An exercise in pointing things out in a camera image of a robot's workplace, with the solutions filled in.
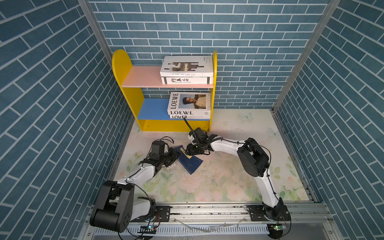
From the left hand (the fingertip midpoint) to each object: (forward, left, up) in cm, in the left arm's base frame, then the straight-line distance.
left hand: (181, 153), depth 88 cm
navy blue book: (-3, -6, -6) cm, 9 cm away
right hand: (+4, -2, -5) cm, 7 cm away
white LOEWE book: (+27, -5, +15) cm, 31 cm away
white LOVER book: (+20, -6, +10) cm, 23 cm away
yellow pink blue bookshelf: (+23, +20, +9) cm, 32 cm away
